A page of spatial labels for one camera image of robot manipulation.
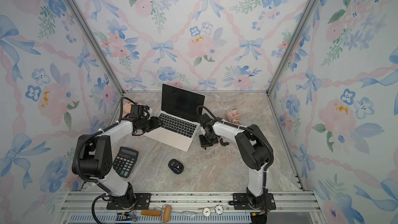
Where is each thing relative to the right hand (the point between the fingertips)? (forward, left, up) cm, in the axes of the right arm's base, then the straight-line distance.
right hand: (205, 144), depth 93 cm
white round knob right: (-33, -6, +1) cm, 33 cm away
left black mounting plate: (-30, +30, +1) cm, 43 cm away
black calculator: (-12, +43, +4) cm, 45 cm away
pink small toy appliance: (+18, -18, +5) cm, 26 cm away
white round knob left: (-34, 0, 0) cm, 34 cm away
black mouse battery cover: (+1, -10, 0) cm, 11 cm away
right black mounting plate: (-29, -17, +1) cm, 34 cm away
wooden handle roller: (-34, +18, +2) cm, 38 cm away
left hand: (+10, +27, +7) cm, 30 cm away
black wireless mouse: (-14, +16, +3) cm, 21 cm away
